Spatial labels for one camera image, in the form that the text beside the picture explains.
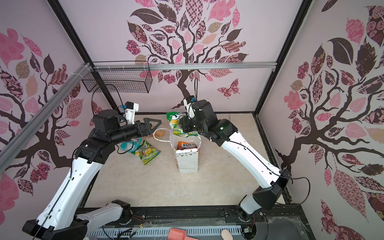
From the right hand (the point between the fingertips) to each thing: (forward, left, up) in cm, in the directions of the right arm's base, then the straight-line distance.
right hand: (182, 117), depth 67 cm
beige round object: (-42, -19, -35) cm, 58 cm away
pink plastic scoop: (-41, +3, -36) cm, 55 cm away
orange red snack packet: (+5, +3, -32) cm, 33 cm away
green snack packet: (+1, +26, -33) cm, 42 cm away
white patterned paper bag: (-5, +12, -11) cm, 17 cm away
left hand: (-6, +11, 0) cm, 12 cm away
